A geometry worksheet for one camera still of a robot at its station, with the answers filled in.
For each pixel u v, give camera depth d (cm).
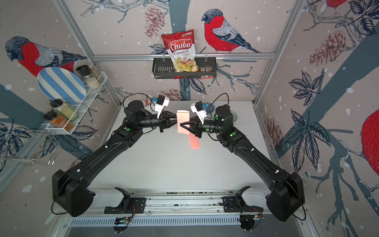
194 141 98
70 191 38
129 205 70
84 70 79
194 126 61
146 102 57
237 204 72
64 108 65
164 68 95
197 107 57
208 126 60
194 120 62
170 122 63
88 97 76
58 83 71
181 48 80
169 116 60
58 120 61
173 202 75
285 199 46
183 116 61
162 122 57
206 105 57
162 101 57
